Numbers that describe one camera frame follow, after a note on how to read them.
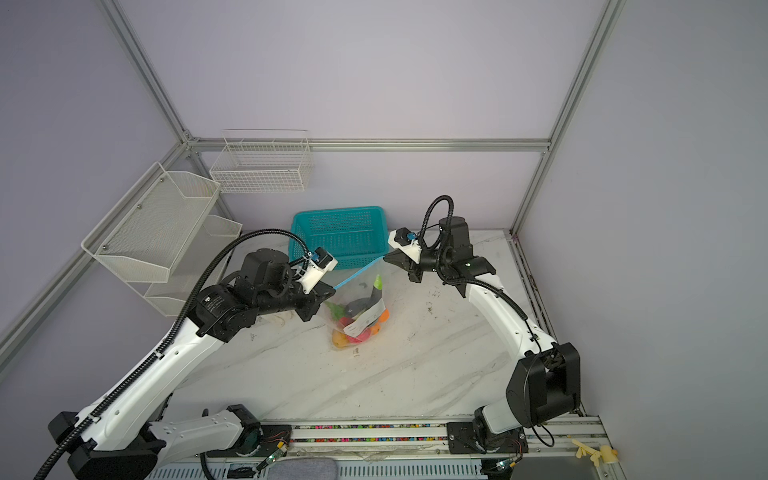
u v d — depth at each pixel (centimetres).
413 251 65
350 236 119
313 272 58
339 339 83
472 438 73
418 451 73
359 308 78
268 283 50
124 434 37
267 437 73
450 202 58
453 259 62
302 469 68
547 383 42
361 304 79
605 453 70
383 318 84
